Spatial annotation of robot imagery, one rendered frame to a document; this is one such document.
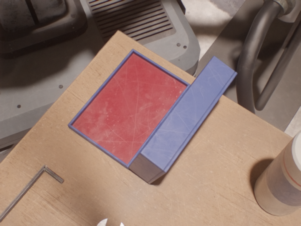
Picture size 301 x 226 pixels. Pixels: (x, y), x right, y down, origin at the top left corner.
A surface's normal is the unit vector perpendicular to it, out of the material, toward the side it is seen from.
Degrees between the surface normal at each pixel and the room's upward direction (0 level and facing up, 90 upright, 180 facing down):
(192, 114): 12
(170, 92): 0
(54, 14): 90
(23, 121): 45
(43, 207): 0
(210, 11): 0
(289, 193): 90
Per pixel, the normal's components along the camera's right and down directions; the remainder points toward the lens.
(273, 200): -0.72, 0.64
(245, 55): -0.53, 0.11
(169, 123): 0.18, -0.28
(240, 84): -0.57, 0.40
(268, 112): 0.00, -0.40
